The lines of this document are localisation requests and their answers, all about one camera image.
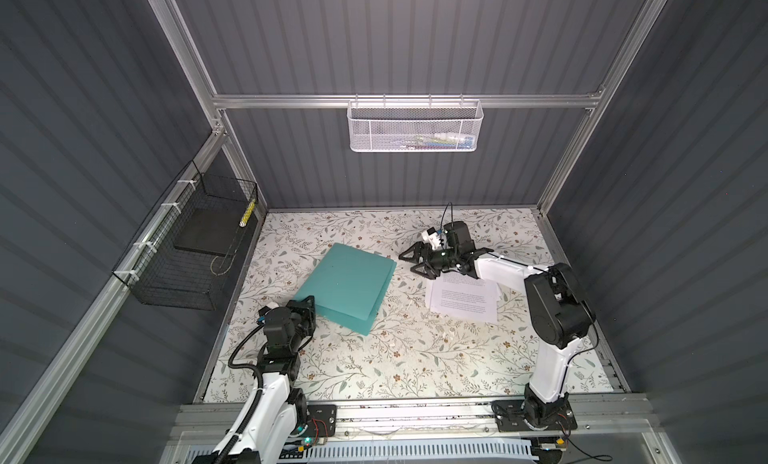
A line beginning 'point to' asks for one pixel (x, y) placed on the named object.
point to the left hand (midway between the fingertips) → (315, 293)
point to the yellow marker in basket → (249, 210)
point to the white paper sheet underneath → (429, 290)
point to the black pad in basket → (212, 230)
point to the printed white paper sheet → (461, 294)
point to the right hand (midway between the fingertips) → (407, 266)
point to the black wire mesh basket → (183, 259)
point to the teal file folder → (350, 286)
